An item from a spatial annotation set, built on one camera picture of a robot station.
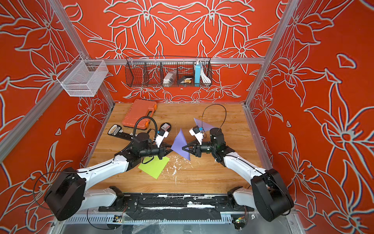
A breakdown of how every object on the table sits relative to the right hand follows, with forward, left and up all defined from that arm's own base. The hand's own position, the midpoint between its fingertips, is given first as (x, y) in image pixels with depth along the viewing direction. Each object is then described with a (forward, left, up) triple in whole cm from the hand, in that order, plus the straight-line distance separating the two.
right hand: (182, 150), depth 73 cm
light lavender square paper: (+8, -10, +10) cm, 17 cm away
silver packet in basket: (+43, +10, +13) cm, 47 cm away
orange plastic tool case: (+42, +36, -13) cm, 56 cm away
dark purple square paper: (+1, +2, +2) cm, 3 cm away
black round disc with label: (+25, +13, -14) cm, 32 cm away
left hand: (+3, +4, -3) cm, 6 cm away
